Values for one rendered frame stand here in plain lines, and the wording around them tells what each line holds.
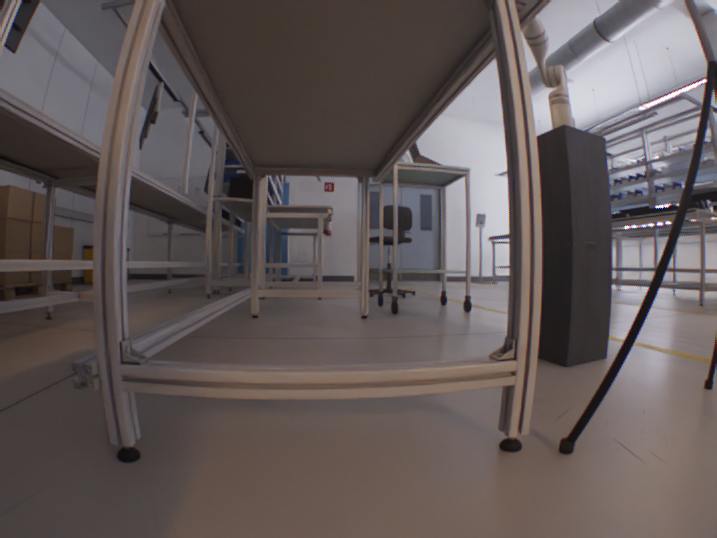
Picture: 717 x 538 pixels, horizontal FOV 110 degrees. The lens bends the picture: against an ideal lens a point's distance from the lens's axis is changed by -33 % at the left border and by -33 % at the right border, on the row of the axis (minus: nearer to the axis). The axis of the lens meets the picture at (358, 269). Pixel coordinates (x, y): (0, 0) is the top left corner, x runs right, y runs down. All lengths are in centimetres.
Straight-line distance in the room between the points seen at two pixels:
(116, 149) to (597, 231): 141
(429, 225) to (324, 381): 767
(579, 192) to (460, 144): 749
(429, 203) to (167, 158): 581
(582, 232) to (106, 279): 134
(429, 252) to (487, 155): 273
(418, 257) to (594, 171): 680
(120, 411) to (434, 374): 52
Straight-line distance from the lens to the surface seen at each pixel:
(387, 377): 58
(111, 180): 64
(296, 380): 57
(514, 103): 71
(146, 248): 838
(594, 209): 144
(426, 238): 812
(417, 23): 106
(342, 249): 766
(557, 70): 165
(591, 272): 141
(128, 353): 66
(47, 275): 251
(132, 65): 71
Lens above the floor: 34
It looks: 1 degrees down
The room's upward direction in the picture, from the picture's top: 1 degrees clockwise
